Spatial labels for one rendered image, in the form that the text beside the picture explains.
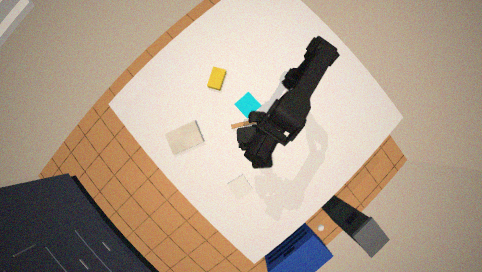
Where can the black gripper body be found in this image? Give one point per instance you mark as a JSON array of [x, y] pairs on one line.
[[257, 116]]

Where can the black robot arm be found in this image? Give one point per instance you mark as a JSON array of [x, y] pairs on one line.
[[289, 113]]

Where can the tan wooden flat bar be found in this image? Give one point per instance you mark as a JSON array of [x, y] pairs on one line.
[[241, 124]]

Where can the yellow rectangular block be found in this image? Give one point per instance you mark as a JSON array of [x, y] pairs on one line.
[[216, 78]]

